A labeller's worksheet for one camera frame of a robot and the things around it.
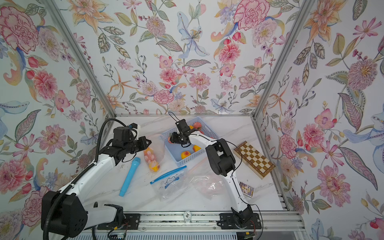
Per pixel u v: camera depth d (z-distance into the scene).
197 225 0.74
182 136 0.79
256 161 0.93
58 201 0.39
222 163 0.60
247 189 0.84
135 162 0.92
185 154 0.93
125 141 0.65
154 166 0.86
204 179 0.86
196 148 0.95
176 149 0.93
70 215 0.40
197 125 1.08
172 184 0.81
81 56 0.87
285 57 0.86
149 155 0.88
